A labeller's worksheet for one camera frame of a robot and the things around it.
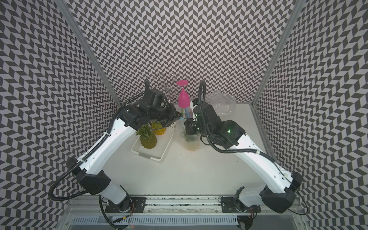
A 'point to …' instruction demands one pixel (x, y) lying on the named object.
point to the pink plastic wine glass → (184, 100)
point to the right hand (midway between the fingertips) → (187, 126)
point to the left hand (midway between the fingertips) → (183, 116)
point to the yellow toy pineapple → (158, 129)
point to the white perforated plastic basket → (159, 152)
